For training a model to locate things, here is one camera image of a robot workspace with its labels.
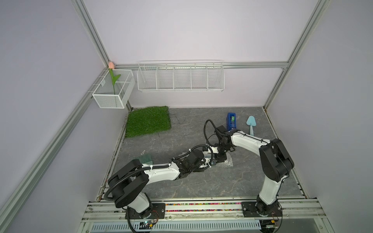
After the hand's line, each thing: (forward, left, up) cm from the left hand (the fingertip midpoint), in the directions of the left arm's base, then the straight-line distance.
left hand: (200, 156), depth 86 cm
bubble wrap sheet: (-5, -16, -1) cm, 16 cm away
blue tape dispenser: (+26, -26, -1) cm, 37 cm away
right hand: (+2, -10, -5) cm, 11 cm away
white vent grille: (-33, +18, -7) cm, 38 cm away
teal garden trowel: (+29, -44, -7) cm, 53 cm away
